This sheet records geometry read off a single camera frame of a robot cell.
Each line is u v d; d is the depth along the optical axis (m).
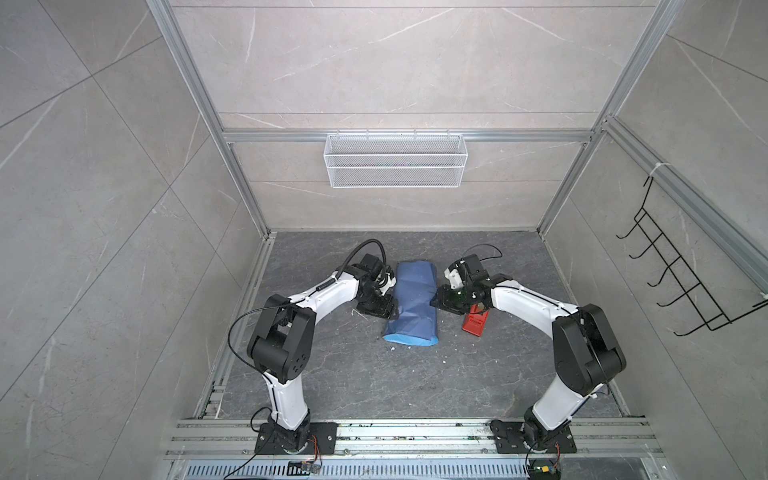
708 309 0.62
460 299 0.78
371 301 0.78
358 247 0.74
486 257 0.80
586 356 0.47
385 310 0.80
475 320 0.88
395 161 1.01
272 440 0.71
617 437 0.76
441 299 0.82
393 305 0.82
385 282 0.82
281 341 0.48
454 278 0.85
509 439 0.73
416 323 0.86
